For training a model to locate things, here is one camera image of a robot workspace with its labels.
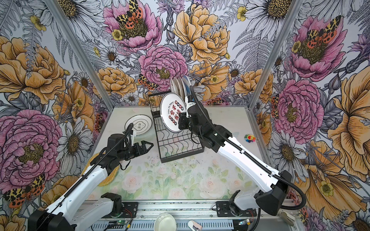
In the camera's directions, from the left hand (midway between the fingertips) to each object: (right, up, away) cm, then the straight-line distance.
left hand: (147, 151), depth 81 cm
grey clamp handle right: (+70, -30, -10) cm, 77 cm away
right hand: (+19, +18, -11) cm, 28 cm away
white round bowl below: (+11, -33, -9) cm, 36 cm away
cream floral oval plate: (+16, +36, +4) cm, 40 cm away
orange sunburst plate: (+12, +38, +16) cm, 42 cm away
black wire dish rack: (+11, +1, +16) cm, 19 cm away
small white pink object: (+25, -33, -12) cm, 43 cm away
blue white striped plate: (+22, +38, +5) cm, 44 cm away
